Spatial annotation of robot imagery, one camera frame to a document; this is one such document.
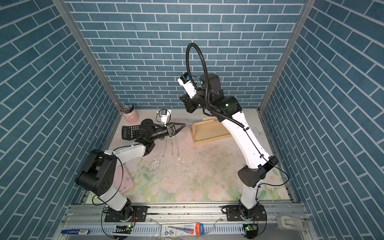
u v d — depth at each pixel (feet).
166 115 2.47
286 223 2.25
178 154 3.15
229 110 1.49
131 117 3.48
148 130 2.23
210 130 3.43
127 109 3.46
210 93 1.54
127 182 2.70
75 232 2.23
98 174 1.52
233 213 2.42
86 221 2.41
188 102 1.84
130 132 3.42
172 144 3.33
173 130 2.47
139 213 2.44
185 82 1.77
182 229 2.27
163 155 3.14
